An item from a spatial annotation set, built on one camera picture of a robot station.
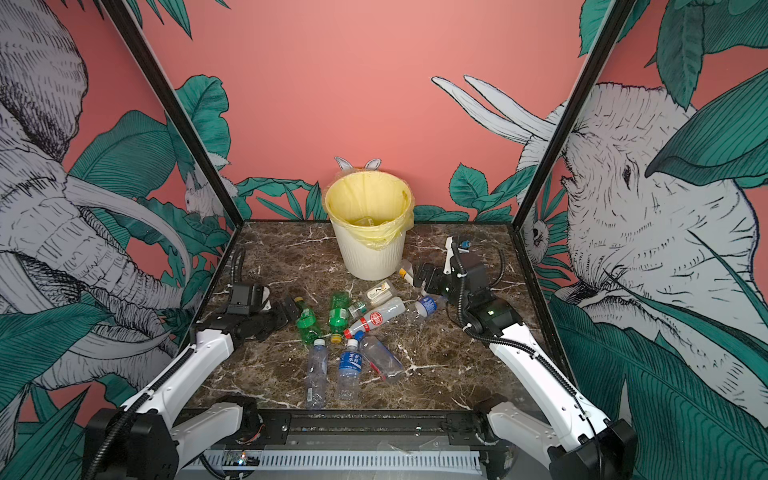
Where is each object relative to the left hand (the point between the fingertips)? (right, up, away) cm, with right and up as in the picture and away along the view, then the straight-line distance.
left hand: (291, 310), depth 85 cm
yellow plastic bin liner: (+23, +33, +22) cm, 45 cm away
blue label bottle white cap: (+18, -14, -5) cm, 23 cm away
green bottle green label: (+13, -2, +4) cm, 14 cm away
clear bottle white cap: (+9, -18, -5) cm, 20 cm away
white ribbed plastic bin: (+21, +13, +9) cm, 26 cm away
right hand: (+37, +14, -11) cm, 41 cm away
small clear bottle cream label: (+25, +4, +8) cm, 27 cm away
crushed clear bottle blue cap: (+27, -15, +1) cm, 31 cm away
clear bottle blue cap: (+41, 0, +8) cm, 42 cm away
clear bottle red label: (+22, -4, +4) cm, 23 cm away
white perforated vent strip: (+16, -33, -14) cm, 39 cm away
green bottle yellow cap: (+3, -5, +4) cm, 7 cm away
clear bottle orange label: (+34, +10, +16) cm, 39 cm away
